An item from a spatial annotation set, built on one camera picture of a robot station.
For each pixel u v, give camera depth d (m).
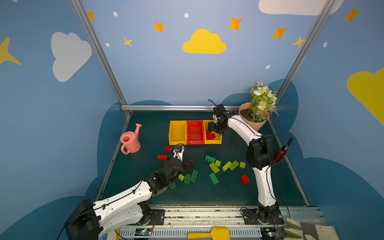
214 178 0.86
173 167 0.57
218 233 0.69
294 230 0.70
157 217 0.74
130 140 0.91
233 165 0.92
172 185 0.83
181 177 0.85
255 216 0.74
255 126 0.96
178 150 0.67
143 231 0.71
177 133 1.09
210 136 1.04
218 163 0.93
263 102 0.89
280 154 0.89
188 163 0.72
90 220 0.40
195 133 1.04
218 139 1.03
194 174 0.88
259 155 0.59
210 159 0.93
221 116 0.75
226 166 0.91
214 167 0.91
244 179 0.86
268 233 0.71
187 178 0.84
